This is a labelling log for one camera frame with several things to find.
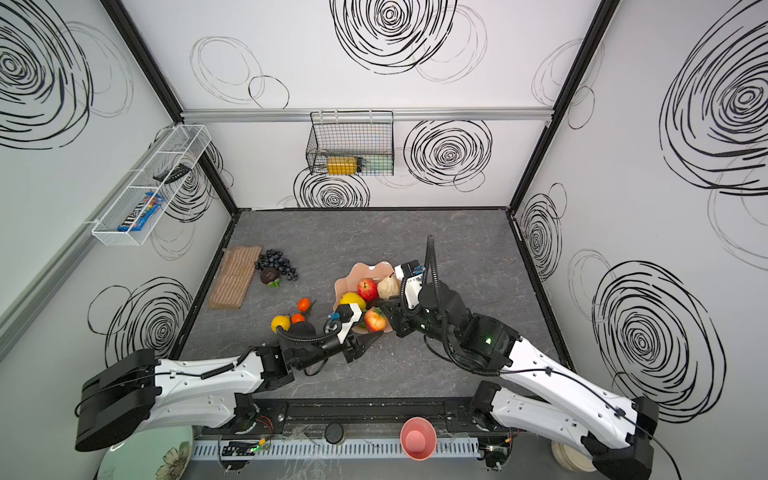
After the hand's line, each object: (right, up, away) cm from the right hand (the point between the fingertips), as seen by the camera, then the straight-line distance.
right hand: (382, 302), depth 66 cm
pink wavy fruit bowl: (-11, -1, +28) cm, 30 cm away
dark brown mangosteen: (-37, +1, +30) cm, 48 cm away
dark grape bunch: (-37, +7, +33) cm, 50 cm away
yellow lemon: (-10, -4, +21) cm, 24 cm away
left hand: (-1, -6, +5) cm, 8 cm away
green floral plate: (-51, -35, +2) cm, 62 cm away
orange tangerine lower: (-26, -10, +22) cm, 36 cm away
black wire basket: (-10, +46, +33) cm, 58 cm away
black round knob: (-10, -28, -2) cm, 30 cm away
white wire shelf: (-62, +44, +26) cm, 80 cm away
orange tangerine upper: (-25, -6, +25) cm, 36 cm away
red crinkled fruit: (-5, -2, +25) cm, 25 cm away
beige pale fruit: (+1, -1, +23) cm, 23 cm away
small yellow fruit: (-31, -10, +21) cm, 38 cm away
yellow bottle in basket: (-12, +36, +21) cm, 43 cm away
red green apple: (-2, -5, +2) cm, 5 cm away
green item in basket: (-2, +36, +21) cm, 42 cm away
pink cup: (+8, -34, +5) cm, 35 cm away
